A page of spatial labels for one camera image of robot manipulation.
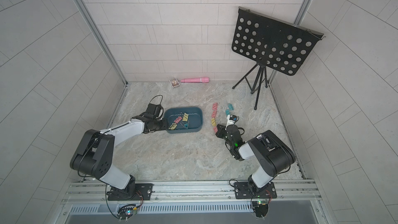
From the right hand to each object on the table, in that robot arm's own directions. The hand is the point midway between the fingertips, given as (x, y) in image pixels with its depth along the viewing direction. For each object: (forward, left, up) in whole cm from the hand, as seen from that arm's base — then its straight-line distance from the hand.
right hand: (216, 125), depth 92 cm
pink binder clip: (+15, 0, 0) cm, 15 cm away
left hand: (+4, +29, 0) cm, 29 cm away
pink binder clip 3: (-2, +1, -1) cm, 2 cm away
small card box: (+38, +29, +1) cm, 47 cm away
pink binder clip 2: (+8, +1, -1) cm, 8 cm away
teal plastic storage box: (+7, +13, -1) cm, 14 cm away
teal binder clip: (+14, -11, -1) cm, 18 cm away
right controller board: (-41, -15, -2) cm, 44 cm away
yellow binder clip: (+2, +2, 0) cm, 3 cm away
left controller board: (-39, +45, -4) cm, 59 cm away
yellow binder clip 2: (+7, +19, 0) cm, 20 cm away
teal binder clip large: (-1, +18, +3) cm, 18 cm away
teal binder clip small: (+10, -8, -1) cm, 12 cm away
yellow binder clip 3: (0, +26, +1) cm, 26 cm away
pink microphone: (+38, +6, +2) cm, 39 cm away
